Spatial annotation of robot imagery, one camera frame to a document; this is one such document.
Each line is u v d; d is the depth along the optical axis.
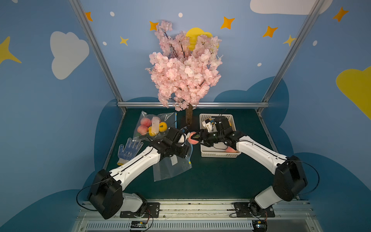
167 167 0.87
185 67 0.55
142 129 1.01
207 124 0.78
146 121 1.05
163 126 1.04
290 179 0.44
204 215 0.74
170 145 0.62
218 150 0.72
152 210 0.73
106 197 0.40
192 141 0.78
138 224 0.72
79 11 0.70
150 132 1.01
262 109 1.23
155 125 1.01
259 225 0.73
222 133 0.65
